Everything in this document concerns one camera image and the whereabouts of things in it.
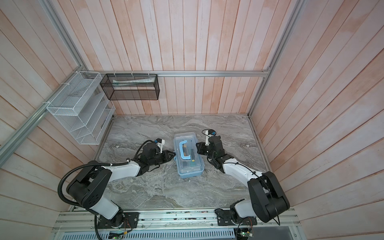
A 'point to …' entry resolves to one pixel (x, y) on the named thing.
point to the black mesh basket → (131, 86)
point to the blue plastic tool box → (189, 162)
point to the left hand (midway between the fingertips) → (175, 157)
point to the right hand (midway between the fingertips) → (196, 144)
